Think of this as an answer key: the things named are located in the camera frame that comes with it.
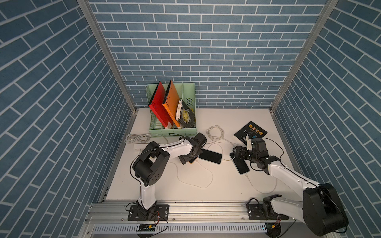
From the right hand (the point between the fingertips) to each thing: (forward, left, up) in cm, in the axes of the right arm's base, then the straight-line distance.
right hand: (240, 150), depth 89 cm
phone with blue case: (-6, -1, -7) cm, 9 cm away
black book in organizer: (+19, +36, +8) cm, 41 cm away
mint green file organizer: (+36, +38, +14) cm, 54 cm away
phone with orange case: (-7, +29, -5) cm, 31 cm away
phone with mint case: (-2, +17, -7) cm, 18 cm away
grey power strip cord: (+6, +72, -4) cm, 72 cm away
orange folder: (+20, +44, +18) cm, 52 cm away
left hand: (-3, +26, -7) cm, 27 cm away
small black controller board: (-42, +48, -10) cm, 64 cm away
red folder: (+14, +51, +21) cm, 57 cm away
